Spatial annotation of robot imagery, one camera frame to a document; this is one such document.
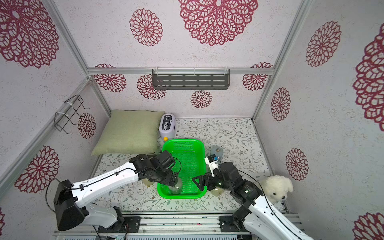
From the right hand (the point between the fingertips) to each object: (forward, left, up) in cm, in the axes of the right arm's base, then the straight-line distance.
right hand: (198, 176), depth 71 cm
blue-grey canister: (+21, -12, -10) cm, 26 cm away
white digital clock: (+39, +22, -8) cm, 45 cm away
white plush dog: (-5, -34, +1) cm, 35 cm away
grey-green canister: (-3, +11, -10) cm, 15 cm away
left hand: (-1, +15, -5) cm, 16 cm away
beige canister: (-2, -10, -17) cm, 20 cm away
